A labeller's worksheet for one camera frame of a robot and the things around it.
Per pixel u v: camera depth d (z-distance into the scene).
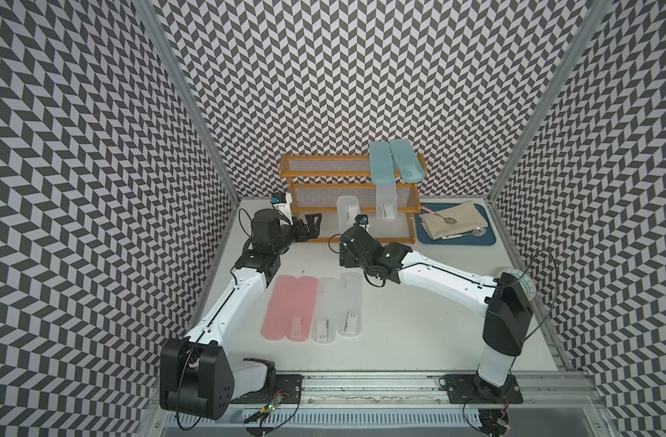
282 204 0.70
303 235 0.71
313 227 0.72
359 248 0.61
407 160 0.89
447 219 1.09
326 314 0.86
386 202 0.94
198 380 0.39
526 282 0.91
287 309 0.87
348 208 0.87
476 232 1.03
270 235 0.60
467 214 1.12
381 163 0.88
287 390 0.72
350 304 0.90
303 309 0.87
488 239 1.03
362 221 0.72
